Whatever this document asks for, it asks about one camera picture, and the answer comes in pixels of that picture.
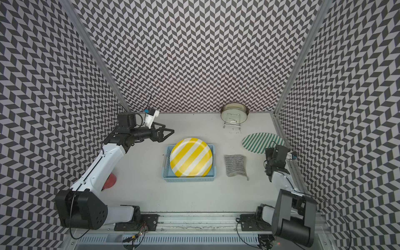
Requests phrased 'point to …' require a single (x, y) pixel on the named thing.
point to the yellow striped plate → (191, 157)
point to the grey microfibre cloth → (235, 164)
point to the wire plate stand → (232, 122)
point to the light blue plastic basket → (168, 176)
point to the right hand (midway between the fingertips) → (267, 150)
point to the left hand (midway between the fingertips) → (168, 130)
